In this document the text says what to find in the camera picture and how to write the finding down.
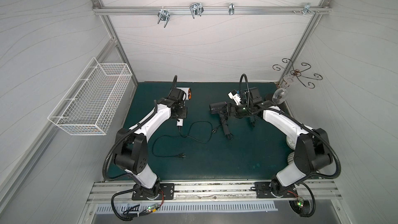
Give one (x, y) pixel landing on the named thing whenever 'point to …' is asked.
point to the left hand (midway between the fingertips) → (183, 113)
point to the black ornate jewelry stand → (280, 95)
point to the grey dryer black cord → (214, 130)
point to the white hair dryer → (188, 93)
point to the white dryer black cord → (181, 155)
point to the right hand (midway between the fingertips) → (223, 112)
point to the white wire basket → (91, 103)
